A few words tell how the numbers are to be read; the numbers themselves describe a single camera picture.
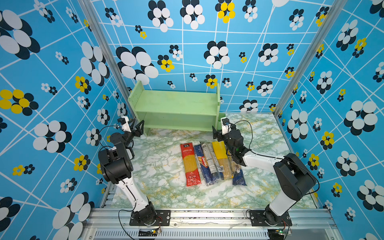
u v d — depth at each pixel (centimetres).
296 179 46
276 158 52
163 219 74
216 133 79
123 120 77
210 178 83
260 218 72
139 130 83
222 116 77
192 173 86
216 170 84
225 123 74
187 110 83
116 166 53
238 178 84
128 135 81
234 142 68
